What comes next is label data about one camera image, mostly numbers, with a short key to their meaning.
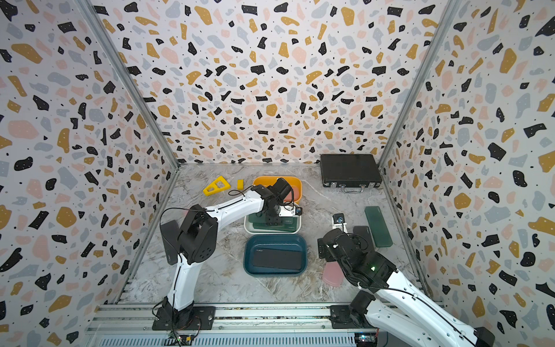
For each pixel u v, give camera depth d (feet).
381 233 3.07
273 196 2.34
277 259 2.83
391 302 1.56
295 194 2.66
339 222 2.09
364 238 3.01
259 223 3.14
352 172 3.92
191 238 1.82
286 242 3.02
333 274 2.75
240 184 3.69
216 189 3.60
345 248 1.72
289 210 2.80
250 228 3.11
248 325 2.40
